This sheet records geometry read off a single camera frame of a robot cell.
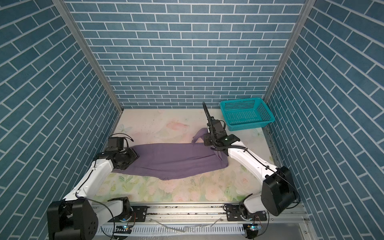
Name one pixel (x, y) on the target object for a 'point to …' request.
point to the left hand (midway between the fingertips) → (139, 156)
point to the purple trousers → (168, 161)
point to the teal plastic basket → (246, 113)
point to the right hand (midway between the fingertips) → (208, 136)
